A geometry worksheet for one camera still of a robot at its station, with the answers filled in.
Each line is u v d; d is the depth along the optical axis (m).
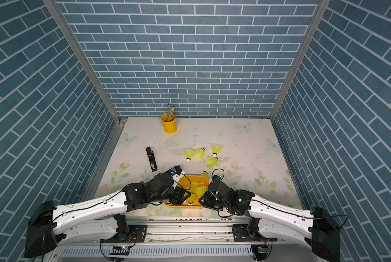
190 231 0.76
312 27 0.77
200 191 0.75
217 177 0.74
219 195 0.58
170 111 1.05
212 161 0.98
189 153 0.99
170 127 1.12
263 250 0.71
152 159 0.97
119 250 0.72
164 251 0.77
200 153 1.02
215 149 1.02
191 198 0.74
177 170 0.68
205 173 0.91
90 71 0.93
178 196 0.64
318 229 0.41
